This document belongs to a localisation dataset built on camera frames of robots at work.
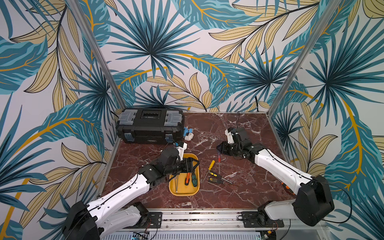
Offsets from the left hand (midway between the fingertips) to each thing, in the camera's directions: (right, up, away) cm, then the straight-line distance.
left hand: (195, 165), depth 74 cm
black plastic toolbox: (-27, +19, +16) cm, 37 cm away
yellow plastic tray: (-7, -17, +10) cm, 20 cm away
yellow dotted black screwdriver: (+11, -11, +11) cm, 19 cm away
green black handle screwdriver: (-1, -11, +10) cm, 15 cm away
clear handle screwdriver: (-11, -12, +12) cm, 20 cm away
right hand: (+12, +7, +10) cm, 17 cm away
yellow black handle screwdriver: (+14, -10, +13) cm, 21 cm away
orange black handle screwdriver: (-4, -11, +11) cm, 16 cm away
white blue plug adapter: (-4, +14, +30) cm, 33 cm away
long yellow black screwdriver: (+9, -7, +16) cm, 20 cm away
